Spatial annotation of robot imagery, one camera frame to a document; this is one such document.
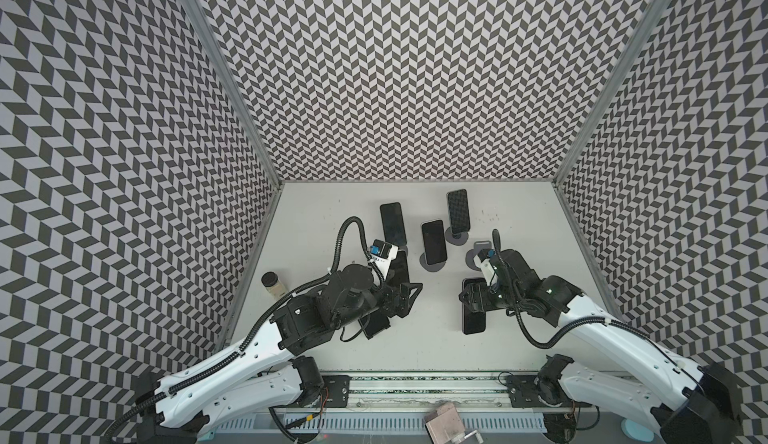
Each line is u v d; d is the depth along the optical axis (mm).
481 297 677
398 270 695
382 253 560
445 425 646
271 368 450
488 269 627
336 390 724
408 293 568
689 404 382
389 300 568
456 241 1020
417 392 740
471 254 961
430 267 935
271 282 804
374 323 790
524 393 738
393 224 920
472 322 770
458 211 935
